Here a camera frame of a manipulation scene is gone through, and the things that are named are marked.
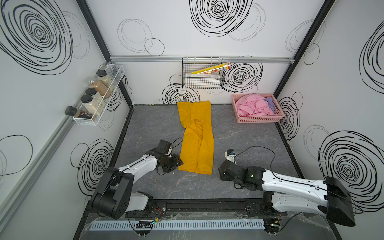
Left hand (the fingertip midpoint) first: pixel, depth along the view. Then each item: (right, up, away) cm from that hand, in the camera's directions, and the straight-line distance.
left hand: (180, 165), depth 87 cm
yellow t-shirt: (+11, +6, +5) cm, 13 cm away
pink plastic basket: (+67, +29, +18) cm, 75 cm away
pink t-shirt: (+50, +38, +21) cm, 66 cm away
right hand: (+23, -1, -8) cm, 24 cm away
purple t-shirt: (+68, +41, +28) cm, 84 cm away
